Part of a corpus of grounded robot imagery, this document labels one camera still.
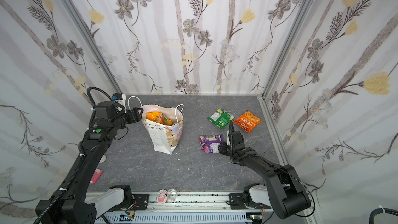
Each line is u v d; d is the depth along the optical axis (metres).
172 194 0.77
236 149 0.69
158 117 0.86
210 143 0.91
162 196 0.73
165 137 0.80
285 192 0.42
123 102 0.67
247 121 1.02
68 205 0.37
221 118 1.04
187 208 0.73
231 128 0.82
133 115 0.67
